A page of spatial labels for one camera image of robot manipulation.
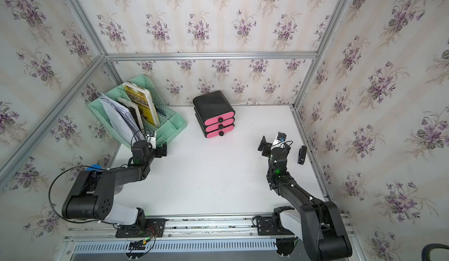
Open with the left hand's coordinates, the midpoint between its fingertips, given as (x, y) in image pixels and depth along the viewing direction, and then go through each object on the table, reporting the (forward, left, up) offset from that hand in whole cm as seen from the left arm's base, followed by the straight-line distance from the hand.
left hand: (158, 142), depth 93 cm
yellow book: (+18, +8, +16) cm, 26 cm away
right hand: (-4, -61, +9) cm, 62 cm away
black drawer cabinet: (+11, -31, +10) cm, 34 cm away
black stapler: (-6, -78, -3) cm, 78 cm away
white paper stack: (0, +11, +19) cm, 22 cm away
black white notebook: (+13, +12, +12) cm, 21 cm away
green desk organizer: (+14, -4, +1) cm, 14 cm away
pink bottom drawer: (+9, -34, -3) cm, 35 cm away
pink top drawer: (+9, -33, +9) cm, 36 cm away
